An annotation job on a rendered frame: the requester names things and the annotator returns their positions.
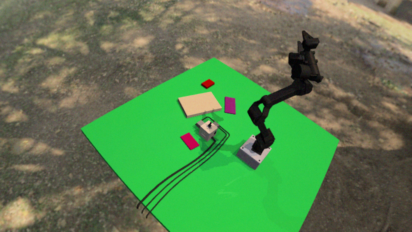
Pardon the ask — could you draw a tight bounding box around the red flat block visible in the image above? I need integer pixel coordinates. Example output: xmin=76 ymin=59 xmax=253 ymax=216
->
xmin=201 ymin=79 xmax=215 ymax=89

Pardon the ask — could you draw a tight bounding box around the beige cube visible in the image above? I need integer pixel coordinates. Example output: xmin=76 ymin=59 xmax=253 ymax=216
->
xmin=136 ymin=120 xmax=218 ymax=209

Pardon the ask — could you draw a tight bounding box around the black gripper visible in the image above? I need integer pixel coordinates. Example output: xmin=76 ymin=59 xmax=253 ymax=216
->
xmin=297 ymin=30 xmax=320 ymax=66

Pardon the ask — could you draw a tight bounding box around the tan flat square box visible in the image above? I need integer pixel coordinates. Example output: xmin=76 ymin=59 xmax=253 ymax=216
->
xmin=177 ymin=91 xmax=222 ymax=118

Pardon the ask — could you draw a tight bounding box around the purple flat rectangular slab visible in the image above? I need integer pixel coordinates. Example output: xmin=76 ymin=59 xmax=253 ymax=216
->
xmin=224 ymin=96 xmax=236 ymax=115

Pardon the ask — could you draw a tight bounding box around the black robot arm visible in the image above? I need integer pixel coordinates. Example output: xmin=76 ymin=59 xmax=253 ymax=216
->
xmin=247 ymin=51 xmax=324 ymax=155

